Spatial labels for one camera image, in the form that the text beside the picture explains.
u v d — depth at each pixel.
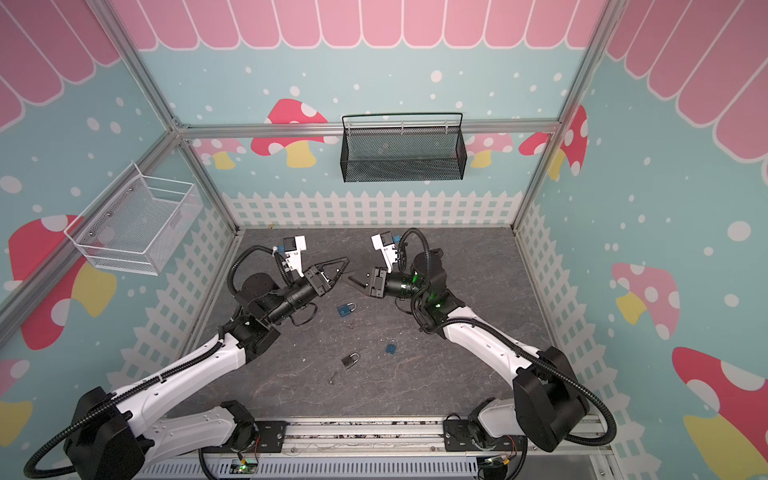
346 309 0.97
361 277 0.65
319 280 0.60
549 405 0.41
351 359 0.87
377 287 0.62
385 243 0.65
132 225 1.20
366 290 0.63
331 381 0.83
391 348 0.89
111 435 0.39
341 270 0.66
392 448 0.74
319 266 0.64
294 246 0.63
